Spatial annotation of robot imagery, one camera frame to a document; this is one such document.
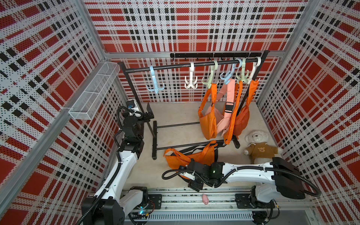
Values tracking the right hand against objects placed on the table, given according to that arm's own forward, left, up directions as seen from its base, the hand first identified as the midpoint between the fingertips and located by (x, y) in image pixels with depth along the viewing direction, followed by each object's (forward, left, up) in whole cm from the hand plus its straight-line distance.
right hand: (194, 178), depth 77 cm
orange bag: (+27, -29, +17) cm, 43 cm away
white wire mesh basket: (+41, +71, +16) cm, 84 cm away
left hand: (+30, +28, +28) cm, 50 cm away
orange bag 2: (+14, -8, -3) cm, 16 cm away
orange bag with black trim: (+27, -8, +20) cm, 34 cm away
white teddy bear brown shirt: (+15, -41, +2) cm, 44 cm away
